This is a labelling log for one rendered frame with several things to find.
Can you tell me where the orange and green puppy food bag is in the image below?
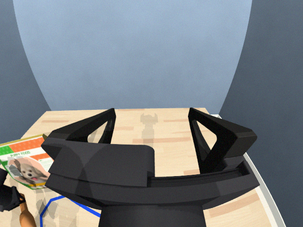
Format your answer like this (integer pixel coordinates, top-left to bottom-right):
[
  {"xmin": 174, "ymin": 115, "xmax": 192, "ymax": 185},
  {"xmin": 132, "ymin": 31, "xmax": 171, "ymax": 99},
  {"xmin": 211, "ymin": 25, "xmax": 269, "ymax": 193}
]
[{"xmin": 0, "ymin": 134, "xmax": 54, "ymax": 190}]

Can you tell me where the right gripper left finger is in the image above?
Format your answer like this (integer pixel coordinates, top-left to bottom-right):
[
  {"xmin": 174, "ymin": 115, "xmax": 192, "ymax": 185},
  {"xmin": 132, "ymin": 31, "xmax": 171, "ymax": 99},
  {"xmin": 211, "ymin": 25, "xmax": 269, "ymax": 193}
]
[{"xmin": 48, "ymin": 108, "xmax": 116, "ymax": 144}]

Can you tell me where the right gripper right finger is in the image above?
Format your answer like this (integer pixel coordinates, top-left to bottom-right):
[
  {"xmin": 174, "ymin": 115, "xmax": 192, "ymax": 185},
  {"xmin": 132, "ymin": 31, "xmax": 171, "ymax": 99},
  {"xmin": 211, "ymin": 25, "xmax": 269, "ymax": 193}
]
[{"xmin": 188, "ymin": 108, "xmax": 257, "ymax": 174}]

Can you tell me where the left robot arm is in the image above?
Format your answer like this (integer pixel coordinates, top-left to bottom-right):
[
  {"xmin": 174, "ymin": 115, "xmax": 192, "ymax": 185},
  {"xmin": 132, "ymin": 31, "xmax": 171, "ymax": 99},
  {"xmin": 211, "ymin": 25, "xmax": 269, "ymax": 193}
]
[{"xmin": 0, "ymin": 168, "xmax": 12, "ymax": 195}]

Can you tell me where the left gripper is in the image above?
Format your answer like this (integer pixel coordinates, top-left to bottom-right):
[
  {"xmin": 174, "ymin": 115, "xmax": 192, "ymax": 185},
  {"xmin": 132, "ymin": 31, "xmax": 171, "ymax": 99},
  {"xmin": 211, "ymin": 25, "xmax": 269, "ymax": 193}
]
[{"xmin": 0, "ymin": 186, "xmax": 26, "ymax": 212}]

